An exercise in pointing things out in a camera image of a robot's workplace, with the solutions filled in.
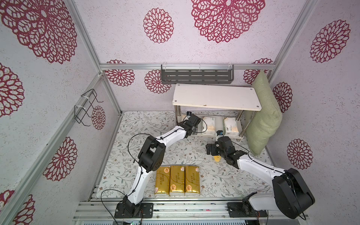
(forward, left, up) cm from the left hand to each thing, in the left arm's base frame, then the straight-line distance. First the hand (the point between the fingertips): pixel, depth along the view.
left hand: (187, 127), depth 100 cm
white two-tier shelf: (+3, -16, +25) cm, 30 cm away
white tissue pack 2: (-3, -29, +3) cm, 30 cm away
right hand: (-15, -15, +1) cm, 21 cm away
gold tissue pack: (-36, +15, 0) cm, 39 cm away
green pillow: (-12, -41, +20) cm, 47 cm away
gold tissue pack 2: (-37, +7, 0) cm, 37 cm away
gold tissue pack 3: (-36, -2, 0) cm, 36 cm away
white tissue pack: (-2, -16, +3) cm, 16 cm away
